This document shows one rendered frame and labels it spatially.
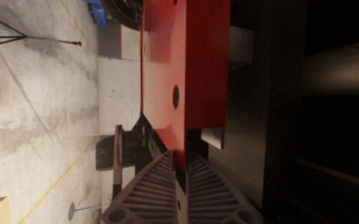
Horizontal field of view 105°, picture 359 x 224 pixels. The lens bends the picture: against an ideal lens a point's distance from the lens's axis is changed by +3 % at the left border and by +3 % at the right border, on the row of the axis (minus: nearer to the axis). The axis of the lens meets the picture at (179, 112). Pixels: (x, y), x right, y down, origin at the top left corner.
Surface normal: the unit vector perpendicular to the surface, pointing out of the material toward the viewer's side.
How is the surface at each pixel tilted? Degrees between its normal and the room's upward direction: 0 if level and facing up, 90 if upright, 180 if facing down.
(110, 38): 90
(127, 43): 90
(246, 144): 180
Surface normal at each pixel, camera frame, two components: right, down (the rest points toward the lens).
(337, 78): -0.86, 0.45
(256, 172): -0.94, 0.01
